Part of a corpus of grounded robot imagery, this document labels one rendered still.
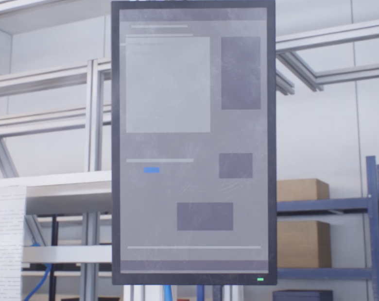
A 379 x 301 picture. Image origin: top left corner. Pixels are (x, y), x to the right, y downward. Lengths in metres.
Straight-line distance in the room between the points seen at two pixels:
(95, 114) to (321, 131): 2.88
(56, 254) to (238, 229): 0.65
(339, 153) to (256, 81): 3.68
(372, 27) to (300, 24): 3.16
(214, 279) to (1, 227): 0.67
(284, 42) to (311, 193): 2.37
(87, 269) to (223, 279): 1.07
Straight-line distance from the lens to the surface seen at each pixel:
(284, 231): 4.33
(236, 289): 1.89
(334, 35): 2.00
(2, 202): 1.63
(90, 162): 2.18
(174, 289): 1.42
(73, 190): 1.62
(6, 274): 1.60
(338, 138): 4.80
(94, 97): 2.22
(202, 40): 1.12
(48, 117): 3.00
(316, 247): 4.26
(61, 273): 5.09
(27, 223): 2.80
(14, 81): 2.48
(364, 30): 1.98
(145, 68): 1.12
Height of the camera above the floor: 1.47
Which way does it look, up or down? 11 degrees up
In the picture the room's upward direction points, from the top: straight up
